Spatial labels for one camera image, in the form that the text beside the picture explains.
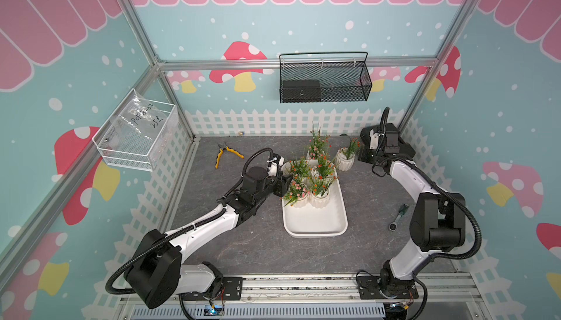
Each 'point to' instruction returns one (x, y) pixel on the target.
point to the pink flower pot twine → (298, 194)
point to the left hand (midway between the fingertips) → (288, 177)
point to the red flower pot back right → (345, 157)
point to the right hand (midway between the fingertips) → (361, 150)
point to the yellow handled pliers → (221, 149)
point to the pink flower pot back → (318, 144)
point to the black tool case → (365, 154)
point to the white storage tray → (330, 221)
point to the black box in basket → (301, 91)
